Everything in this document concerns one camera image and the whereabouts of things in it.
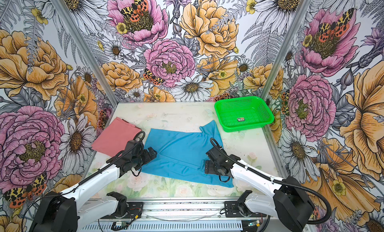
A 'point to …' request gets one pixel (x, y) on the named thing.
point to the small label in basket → (240, 119)
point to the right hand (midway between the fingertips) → (214, 173)
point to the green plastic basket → (238, 114)
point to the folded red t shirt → (115, 136)
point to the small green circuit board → (252, 223)
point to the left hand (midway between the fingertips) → (150, 160)
